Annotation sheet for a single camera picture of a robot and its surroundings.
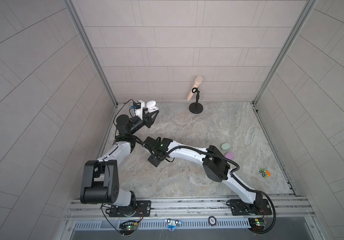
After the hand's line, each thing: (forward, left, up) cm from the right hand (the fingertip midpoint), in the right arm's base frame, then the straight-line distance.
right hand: (154, 159), depth 89 cm
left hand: (+15, -6, +28) cm, 32 cm away
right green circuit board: (-35, -49, -1) cm, 60 cm away
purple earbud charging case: (-1, -46, +1) cm, 46 cm away
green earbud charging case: (+5, -44, +2) cm, 44 cm away
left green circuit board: (-32, +10, +3) cm, 34 cm away
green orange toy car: (-13, -61, +1) cm, 63 cm away
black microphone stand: (+39, -30, +2) cm, 50 cm away
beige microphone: (+38, -30, +28) cm, 56 cm away
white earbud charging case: (+16, -2, +30) cm, 34 cm away
